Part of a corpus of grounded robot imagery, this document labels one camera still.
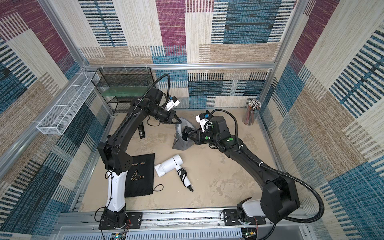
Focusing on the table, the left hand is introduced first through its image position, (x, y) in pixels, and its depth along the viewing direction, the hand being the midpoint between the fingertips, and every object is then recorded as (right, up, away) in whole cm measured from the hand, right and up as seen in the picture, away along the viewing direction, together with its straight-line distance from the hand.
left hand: (181, 122), depth 81 cm
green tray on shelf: (-36, +19, +13) cm, 43 cm away
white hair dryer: (-4, -22, +6) cm, 23 cm away
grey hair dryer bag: (-1, -11, -2) cm, 11 cm away
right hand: (+5, -8, -3) cm, 10 cm away
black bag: (-24, -33, +6) cm, 41 cm away
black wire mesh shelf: (-46, +26, +27) cm, 59 cm away
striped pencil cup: (+45, +7, +19) cm, 49 cm away
